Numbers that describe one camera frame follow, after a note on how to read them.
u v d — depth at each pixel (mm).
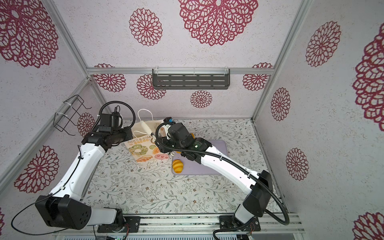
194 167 521
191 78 936
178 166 904
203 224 760
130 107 626
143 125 729
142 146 833
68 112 776
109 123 573
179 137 536
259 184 406
